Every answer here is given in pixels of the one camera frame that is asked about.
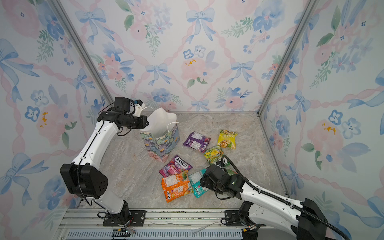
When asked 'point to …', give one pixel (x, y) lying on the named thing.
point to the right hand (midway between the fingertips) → (203, 182)
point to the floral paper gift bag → (162, 135)
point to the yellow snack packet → (227, 139)
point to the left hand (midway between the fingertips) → (148, 121)
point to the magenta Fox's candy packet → (176, 165)
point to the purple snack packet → (197, 141)
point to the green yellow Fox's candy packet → (213, 154)
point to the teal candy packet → (195, 179)
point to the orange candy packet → (176, 186)
